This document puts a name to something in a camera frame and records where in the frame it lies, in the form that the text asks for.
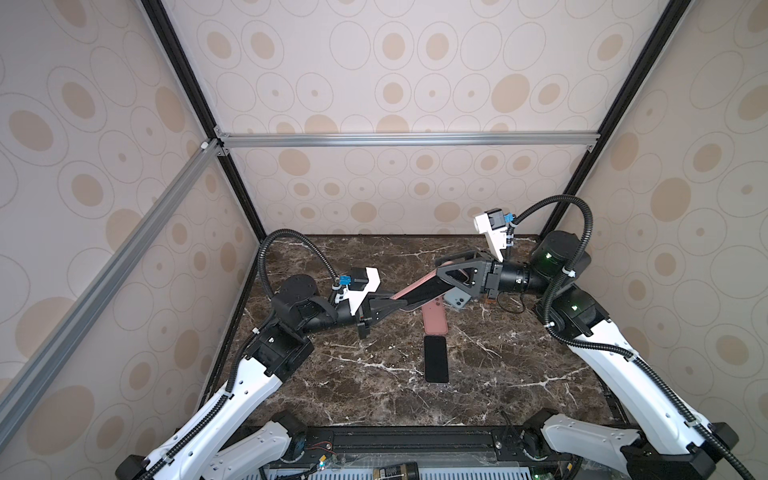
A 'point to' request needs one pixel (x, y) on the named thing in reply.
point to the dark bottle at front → (401, 471)
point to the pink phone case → (435, 317)
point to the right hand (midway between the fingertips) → (439, 275)
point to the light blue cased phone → (457, 297)
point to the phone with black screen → (436, 359)
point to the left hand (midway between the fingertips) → (408, 305)
